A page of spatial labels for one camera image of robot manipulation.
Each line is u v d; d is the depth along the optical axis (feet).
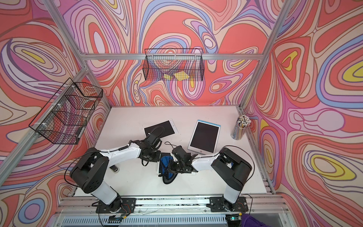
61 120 2.36
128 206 2.37
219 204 2.41
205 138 3.32
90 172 1.49
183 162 2.27
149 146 2.35
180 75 2.98
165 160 2.81
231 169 1.55
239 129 2.98
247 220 2.16
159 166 2.83
